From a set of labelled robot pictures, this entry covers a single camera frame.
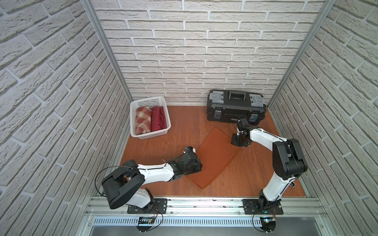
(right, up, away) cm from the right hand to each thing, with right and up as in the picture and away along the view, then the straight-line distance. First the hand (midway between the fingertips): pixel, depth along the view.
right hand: (236, 142), depth 96 cm
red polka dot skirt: (-54, +15, +8) cm, 57 cm away
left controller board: (-53, -36, -25) cm, 69 cm away
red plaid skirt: (-64, +15, +3) cm, 65 cm away
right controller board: (+8, -35, -27) cm, 45 cm away
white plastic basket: (-65, +29, +16) cm, 73 cm away
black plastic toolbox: (-2, +25, +1) cm, 25 cm away
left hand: (-22, -11, -12) cm, 27 cm away
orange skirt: (-15, -6, -6) cm, 17 cm away
